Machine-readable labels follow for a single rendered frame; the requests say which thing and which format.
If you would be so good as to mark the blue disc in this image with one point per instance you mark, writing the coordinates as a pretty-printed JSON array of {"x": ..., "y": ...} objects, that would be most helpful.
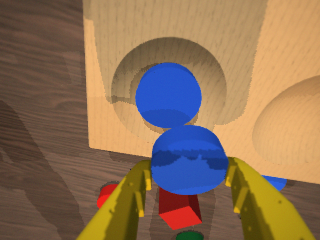
[
  {"x": 168, "y": 95},
  {"x": 188, "y": 160},
  {"x": 278, "y": 183}
]

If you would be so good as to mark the red disc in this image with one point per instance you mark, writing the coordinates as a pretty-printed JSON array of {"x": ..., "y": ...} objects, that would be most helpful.
[{"x": 105, "y": 193}]

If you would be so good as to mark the red cube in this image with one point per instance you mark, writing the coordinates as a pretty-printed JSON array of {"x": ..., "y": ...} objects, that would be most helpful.
[{"x": 179, "y": 211}]

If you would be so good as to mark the green disc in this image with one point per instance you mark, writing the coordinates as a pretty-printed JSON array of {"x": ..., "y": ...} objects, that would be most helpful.
[{"x": 189, "y": 236}]

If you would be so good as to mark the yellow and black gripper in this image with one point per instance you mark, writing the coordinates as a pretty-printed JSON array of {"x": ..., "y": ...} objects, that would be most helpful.
[{"x": 265, "y": 213}]

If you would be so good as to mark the tan wooden tray with round pockets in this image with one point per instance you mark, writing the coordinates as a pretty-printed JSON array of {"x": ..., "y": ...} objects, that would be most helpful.
[{"x": 257, "y": 63}]

